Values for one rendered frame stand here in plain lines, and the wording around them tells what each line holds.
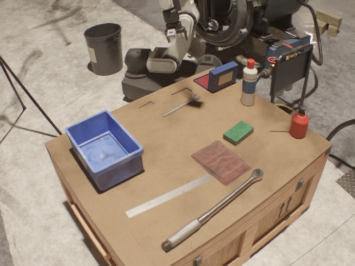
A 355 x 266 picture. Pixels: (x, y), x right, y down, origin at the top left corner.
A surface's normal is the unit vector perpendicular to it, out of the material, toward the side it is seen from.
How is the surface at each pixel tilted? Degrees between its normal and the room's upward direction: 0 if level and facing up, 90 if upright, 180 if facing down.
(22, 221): 0
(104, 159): 0
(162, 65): 90
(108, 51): 93
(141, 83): 0
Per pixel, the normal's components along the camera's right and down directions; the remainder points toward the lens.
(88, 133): 0.57, 0.53
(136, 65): -0.22, 0.66
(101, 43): 0.05, 0.70
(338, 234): -0.05, -0.75
